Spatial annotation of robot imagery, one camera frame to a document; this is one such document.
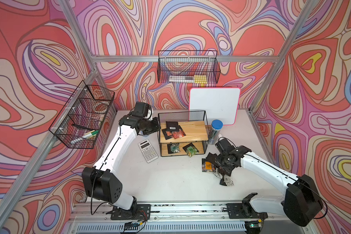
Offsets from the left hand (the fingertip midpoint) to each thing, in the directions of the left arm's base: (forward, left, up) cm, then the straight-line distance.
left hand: (162, 126), depth 80 cm
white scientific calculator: (-2, +11, -23) cm, 26 cm away
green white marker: (-10, +37, +4) cm, 39 cm away
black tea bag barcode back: (+5, -5, -6) cm, 9 cm away
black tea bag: (-1, -3, -6) cm, 7 cm away
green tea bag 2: (-1, -6, -22) cm, 23 cm away
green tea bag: (-2, -18, -22) cm, 28 cm away
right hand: (-15, -33, -18) cm, 41 cm away
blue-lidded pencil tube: (+5, -32, -5) cm, 33 cm away
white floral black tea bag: (-22, -37, -23) cm, 49 cm away
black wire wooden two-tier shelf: (+1, -12, -7) cm, 14 cm away
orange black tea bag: (-13, -27, -23) cm, 38 cm away
